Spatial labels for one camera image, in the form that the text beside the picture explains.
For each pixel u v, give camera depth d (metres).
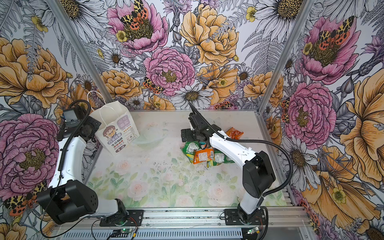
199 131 0.64
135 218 0.74
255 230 0.71
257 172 0.45
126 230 0.71
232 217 0.73
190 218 0.76
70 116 0.57
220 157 0.88
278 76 0.99
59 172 0.43
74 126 0.57
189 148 0.91
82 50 0.87
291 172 0.44
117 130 0.87
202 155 0.91
